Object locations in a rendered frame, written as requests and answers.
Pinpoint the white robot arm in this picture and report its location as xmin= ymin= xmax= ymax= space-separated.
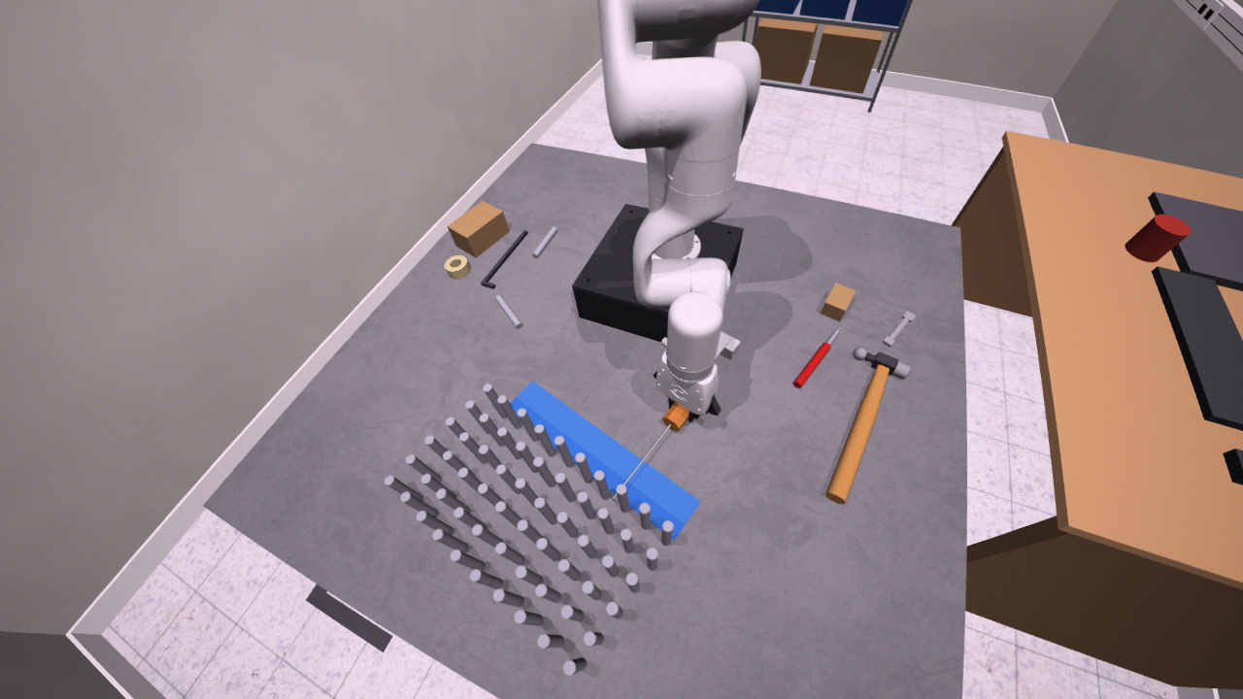
xmin=597 ymin=0 xmax=761 ymax=382

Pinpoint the orange-handled ball-peen hammer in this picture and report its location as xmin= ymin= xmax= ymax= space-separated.
xmin=825 ymin=348 xmax=911 ymax=504

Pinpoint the beige cylindrical ring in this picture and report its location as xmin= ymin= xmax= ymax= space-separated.
xmin=445 ymin=255 xmax=471 ymax=280

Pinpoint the red-handled screwdriver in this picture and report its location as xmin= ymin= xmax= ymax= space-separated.
xmin=793 ymin=327 xmax=842 ymax=388

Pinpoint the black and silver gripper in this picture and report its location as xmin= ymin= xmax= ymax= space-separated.
xmin=654 ymin=353 xmax=722 ymax=423

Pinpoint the dark grey l-shaped bar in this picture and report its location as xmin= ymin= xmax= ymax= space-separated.
xmin=481 ymin=230 xmax=528 ymax=289

